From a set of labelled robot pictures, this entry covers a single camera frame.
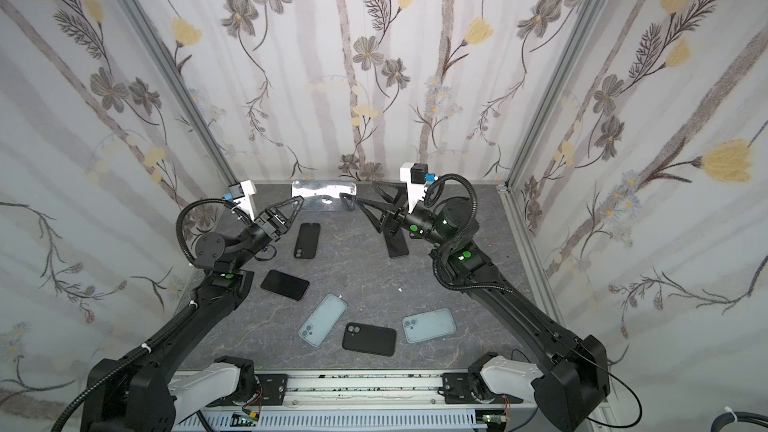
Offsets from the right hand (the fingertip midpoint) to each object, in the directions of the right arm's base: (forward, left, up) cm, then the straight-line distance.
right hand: (365, 191), depth 57 cm
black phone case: (+15, +22, -46) cm, 53 cm away
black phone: (-2, +26, -44) cm, 51 cm away
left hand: (+3, +15, -7) cm, 17 cm away
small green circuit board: (-36, +30, -48) cm, 67 cm away
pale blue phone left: (-12, +13, -46) cm, 49 cm away
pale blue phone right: (-12, -19, -46) cm, 51 cm away
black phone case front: (-17, -1, -44) cm, 47 cm away
